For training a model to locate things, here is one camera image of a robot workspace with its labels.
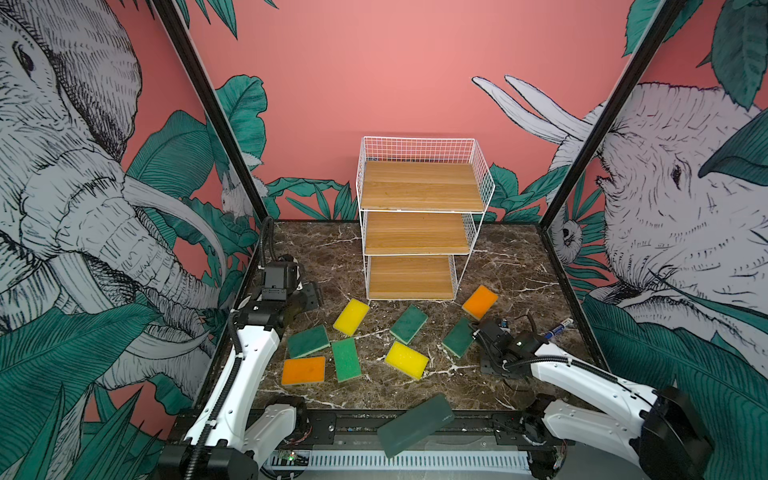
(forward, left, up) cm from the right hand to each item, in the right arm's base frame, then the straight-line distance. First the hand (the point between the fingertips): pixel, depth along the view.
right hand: (485, 362), depth 82 cm
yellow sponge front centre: (+1, +22, -1) cm, 22 cm away
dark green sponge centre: (+11, +21, -1) cm, 24 cm away
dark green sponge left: (+6, +52, -2) cm, 53 cm away
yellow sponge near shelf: (+14, +39, -2) cm, 42 cm away
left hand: (+14, +48, +17) cm, 53 cm away
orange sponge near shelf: (+21, -3, -3) cm, 21 cm away
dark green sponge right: (+8, +6, -1) cm, 10 cm away
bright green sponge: (+1, +40, -2) cm, 40 cm away
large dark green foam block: (-15, +20, -2) cm, 25 cm away
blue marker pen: (+11, -25, -2) cm, 27 cm away
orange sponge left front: (-2, +51, -1) cm, 51 cm away
